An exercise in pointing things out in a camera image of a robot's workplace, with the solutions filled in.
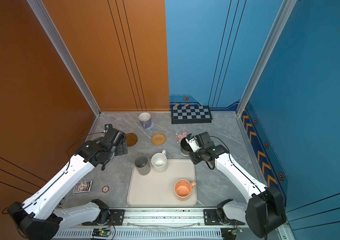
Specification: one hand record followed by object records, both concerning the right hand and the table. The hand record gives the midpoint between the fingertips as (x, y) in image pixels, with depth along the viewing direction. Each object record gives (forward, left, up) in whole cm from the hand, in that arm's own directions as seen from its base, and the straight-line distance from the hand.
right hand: (191, 154), depth 83 cm
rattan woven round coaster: (+19, +21, -11) cm, 31 cm away
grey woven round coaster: (+30, +27, -11) cm, 42 cm away
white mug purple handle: (+30, +31, -4) cm, 43 cm away
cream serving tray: (-14, +20, -14) cm, 28 cm away
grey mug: (-2, +29, -9) cm, 30 cm away
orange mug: (-16, +5, -10) cm, 19 cm away
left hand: (-1, +39, +11) cm, 40 cm away
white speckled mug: (+1, +19, -10) cm, 22 cm away
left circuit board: (-35, +45, -13) cm, 58 cm away
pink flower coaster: (+21, +6, -12) cm, 25 cm away
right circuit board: (-35, -17, -14) cm, 41 cm away
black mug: (+2, +4, +3) cm, 5 cm away
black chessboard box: (+40, -1, -8) cm, 41 cm away
